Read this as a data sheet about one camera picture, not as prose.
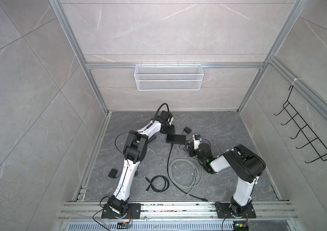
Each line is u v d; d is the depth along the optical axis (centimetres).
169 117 92
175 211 75
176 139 106
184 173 86
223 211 73
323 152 60
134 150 63
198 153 78
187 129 107
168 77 101
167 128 93
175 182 82
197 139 84
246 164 52
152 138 86
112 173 83
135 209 73
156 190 80
